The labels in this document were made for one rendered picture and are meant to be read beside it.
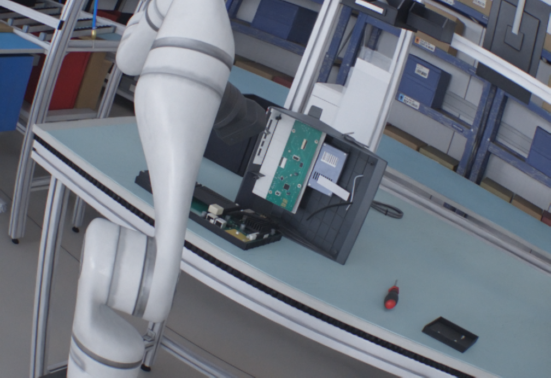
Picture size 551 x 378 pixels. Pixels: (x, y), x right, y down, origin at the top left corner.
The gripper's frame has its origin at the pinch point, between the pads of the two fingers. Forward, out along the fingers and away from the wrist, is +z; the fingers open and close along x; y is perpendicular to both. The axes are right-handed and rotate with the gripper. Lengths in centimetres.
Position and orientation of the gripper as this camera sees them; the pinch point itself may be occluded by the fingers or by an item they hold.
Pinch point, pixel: (268, 133)
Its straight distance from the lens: 130.0
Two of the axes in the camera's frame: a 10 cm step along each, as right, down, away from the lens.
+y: 0.6, 8.3, -5.6
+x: 8.3, -3.5, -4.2
